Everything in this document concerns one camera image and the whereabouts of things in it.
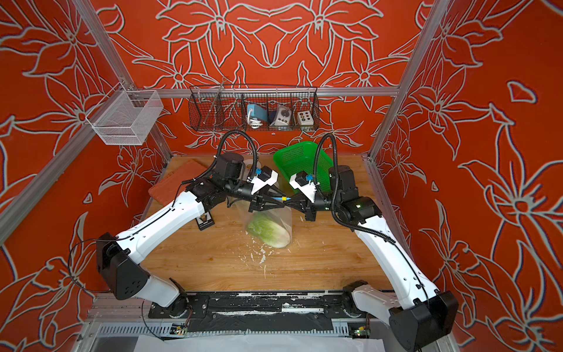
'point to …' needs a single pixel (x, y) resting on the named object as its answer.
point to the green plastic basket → (289, 160)
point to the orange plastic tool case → (172, 185)
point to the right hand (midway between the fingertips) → (283, 202)
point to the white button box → (306, 118)
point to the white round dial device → (283, 116)
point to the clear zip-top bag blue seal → (281, 216)
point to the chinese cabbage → (269, 232)
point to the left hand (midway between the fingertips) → (283, 198)
